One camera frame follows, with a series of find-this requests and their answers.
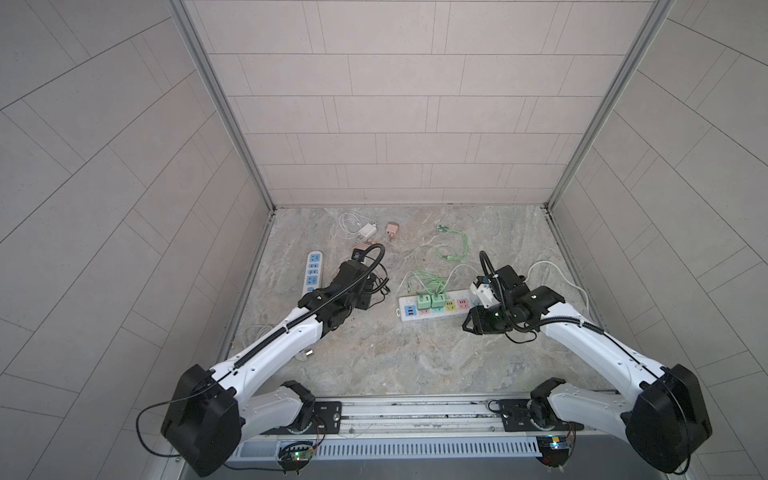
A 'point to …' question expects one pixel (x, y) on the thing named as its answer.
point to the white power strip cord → (562, 275)
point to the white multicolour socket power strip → (456, 303)
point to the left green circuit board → (294, 455)
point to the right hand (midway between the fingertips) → (468, 327)
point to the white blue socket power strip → (313, 274)
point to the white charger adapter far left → (367, 230)
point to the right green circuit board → (553, 450)
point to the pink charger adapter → (392, 229)
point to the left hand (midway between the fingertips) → (367, 280)
